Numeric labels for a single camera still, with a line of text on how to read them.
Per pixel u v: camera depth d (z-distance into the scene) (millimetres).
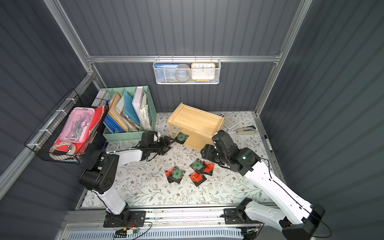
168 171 891
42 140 610
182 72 907
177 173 886
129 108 932
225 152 503
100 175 487
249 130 1132
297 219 375
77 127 721
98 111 777
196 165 915
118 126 991
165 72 836
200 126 867
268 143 1071
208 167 908
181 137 1022
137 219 738
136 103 912
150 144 788
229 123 1119
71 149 666
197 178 867
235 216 730
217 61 892
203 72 888
